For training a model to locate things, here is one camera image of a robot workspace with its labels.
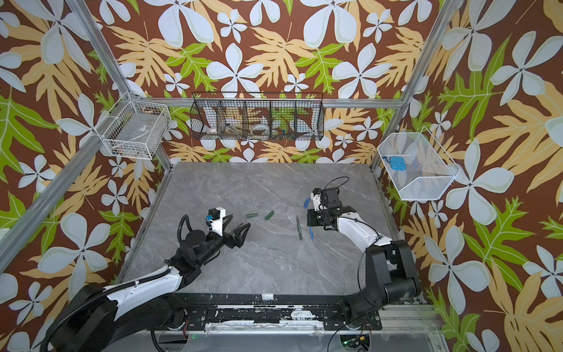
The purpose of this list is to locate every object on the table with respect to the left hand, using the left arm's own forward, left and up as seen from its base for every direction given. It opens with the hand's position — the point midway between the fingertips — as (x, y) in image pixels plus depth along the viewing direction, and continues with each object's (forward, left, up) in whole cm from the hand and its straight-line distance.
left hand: (239, 218), depth 79 cm
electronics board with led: (-36, -41, -19) cm, 58 cm away
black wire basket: (+45, -5, +13) cm, 48 cm away
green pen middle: (+3, -24, -18) cm, 30 cm away
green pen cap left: (+12, -2, -18) cm, 22 cm away
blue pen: (0, -28, -11) cm, 30 cm away
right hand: (+7, -26, -9) cm, 29 cm away
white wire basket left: (+32, +44, +16) cm, 57 cm away
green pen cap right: (+12, -10, -18) cm, 24 cm away
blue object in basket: (+21, -62, +9) cm, 66 cm away
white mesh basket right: (+18, -68, +10) cm, 71 cm away
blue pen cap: (+19, -28, -17) cm, 38 cm away
